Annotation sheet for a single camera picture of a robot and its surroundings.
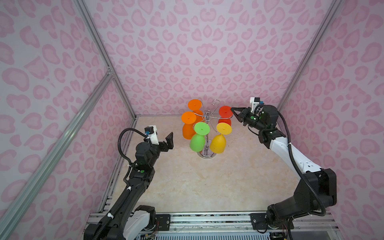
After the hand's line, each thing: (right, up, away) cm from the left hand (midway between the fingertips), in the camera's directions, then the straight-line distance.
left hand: (164, 130), depth 76 cm
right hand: (+34, +11, -2) cm, 36 cm away
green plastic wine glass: (+17, -5, -3) cm, 18 cm away
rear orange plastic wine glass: (+16, +14, +4) cm, 21 cm away
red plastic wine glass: (+31, +10, 0) cm, 33 cm away
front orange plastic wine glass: (+12, +6, -3) cm, 14 cm away
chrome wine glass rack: (+22, +7, 0) cm, 24 cm away
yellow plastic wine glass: (+27, -6, -2) cm, 28 cm away
